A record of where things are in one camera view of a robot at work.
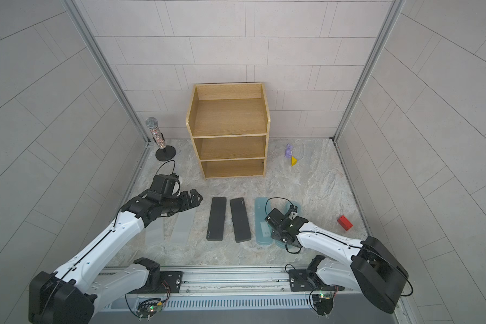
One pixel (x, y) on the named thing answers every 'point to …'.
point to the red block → (345, 223)
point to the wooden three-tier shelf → (230, 123)
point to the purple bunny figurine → (288, 152)
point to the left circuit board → (149, 308)
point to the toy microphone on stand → (165, 153)
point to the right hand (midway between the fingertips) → (281, 236)
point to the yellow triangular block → (293, 161)
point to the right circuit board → (324, 303)
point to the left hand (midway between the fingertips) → (199, 199)
